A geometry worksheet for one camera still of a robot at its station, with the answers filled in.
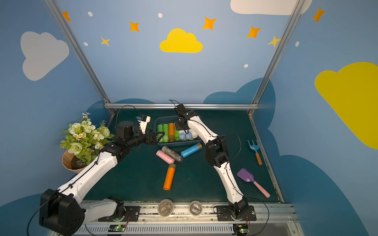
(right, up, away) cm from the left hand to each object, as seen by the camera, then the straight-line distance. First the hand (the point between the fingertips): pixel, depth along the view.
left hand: (160, 130), depth 78 cm
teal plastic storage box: (+12, -6, +21) cm, 25 cm away
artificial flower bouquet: (-36, -5, -6) cm, 37 cm away
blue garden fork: (+61, -13, +21) cm, 66 cm away
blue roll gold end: (+17, -14, +18) cm, 28 cm away
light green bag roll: (-2, -1, +27) cm, 27 cm away
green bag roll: (-6, 0, +27) cm, 28 cm away
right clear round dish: (+19, -39, -6) cm, 43 cm away
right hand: (+11, +3, +23) cm, 26 cm away
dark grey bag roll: (+4, -16, +15) cm, 22 cm away
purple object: (+51, -28, +8) cm, 59 cm away
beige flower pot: (-50, -17, -1) cm, 53 cm away
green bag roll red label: (+7, -3, +23) cm, 24 cm away
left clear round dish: (+4, -38, -6) cm, 39 cm away
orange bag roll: (+4, -28, +6) cm, 29 cm away
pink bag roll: (0, -18, +15) cm, 23 cm away
